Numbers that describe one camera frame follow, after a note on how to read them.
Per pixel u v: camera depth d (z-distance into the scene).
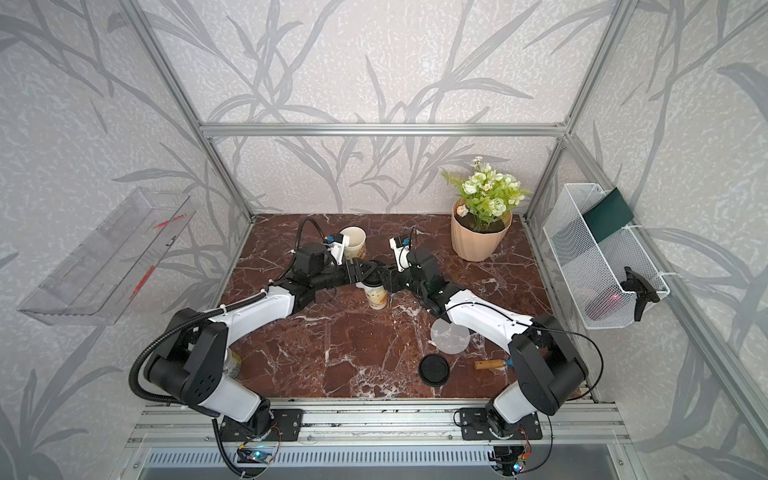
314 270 0.71
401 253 0.71
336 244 0.80
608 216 0.71
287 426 0.74
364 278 0.79
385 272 0.74
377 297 0.87
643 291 0.55
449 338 0.89
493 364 0.82
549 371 0.43
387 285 0.74
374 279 0.82
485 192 0.83
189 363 0.45
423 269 0.63
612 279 0.60
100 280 0.65
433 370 0.81
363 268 0.78
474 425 0.73
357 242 0.91
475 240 0.96
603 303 0.63
